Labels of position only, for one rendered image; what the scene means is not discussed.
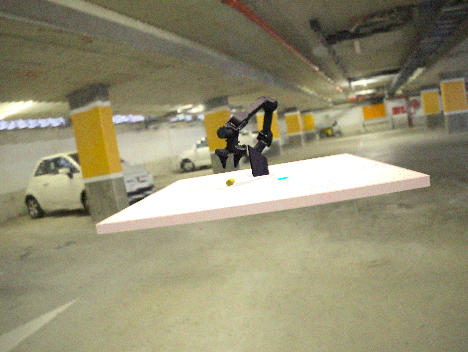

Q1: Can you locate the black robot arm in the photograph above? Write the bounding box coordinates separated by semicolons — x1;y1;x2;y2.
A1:
217;96;277;156

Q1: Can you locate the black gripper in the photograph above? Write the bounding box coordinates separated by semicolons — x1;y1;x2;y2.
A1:
215;138;247;169

